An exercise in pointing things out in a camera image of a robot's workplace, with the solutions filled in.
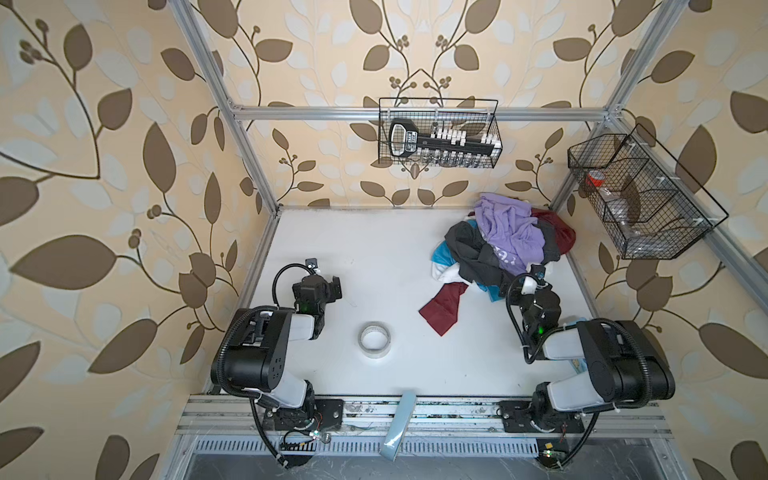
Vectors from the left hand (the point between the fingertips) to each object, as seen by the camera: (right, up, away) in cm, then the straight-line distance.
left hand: (321, 277), depth 95 cm
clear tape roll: (+18, -17, -8) cm, 26 cm away
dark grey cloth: (+51, +5, +2) cm, 51 cm away
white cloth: (+42, +1, +2) cm, 42 cm away
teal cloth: (+41, +6, +8) cm, 42 cm away
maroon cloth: (+39, -10, -2) cm, 40 cm away
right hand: (+62, 0, -4) cm, 63 cm away
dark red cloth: (+87, +14, +15) cm, 90 cm away
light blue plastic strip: (+25, -32, -25) cm, 48 cm away
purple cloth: (+61, +17, +4) cm, 64 cm away
